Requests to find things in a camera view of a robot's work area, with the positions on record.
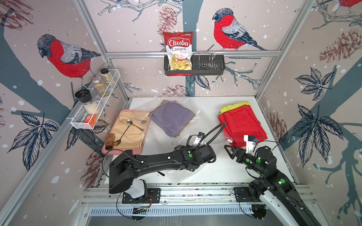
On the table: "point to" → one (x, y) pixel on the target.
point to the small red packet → (90, 119)
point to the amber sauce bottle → (110, 141)
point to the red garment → (241, 122)
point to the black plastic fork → (163, 174)
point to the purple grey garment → (171, 117)
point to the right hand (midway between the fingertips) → (227, 146)
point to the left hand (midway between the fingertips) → (200, 147)
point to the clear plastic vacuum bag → (204, 121)
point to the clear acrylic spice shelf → (78, 120)
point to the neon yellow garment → (229, 107)
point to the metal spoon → (129, 122)
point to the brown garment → (193, 114)
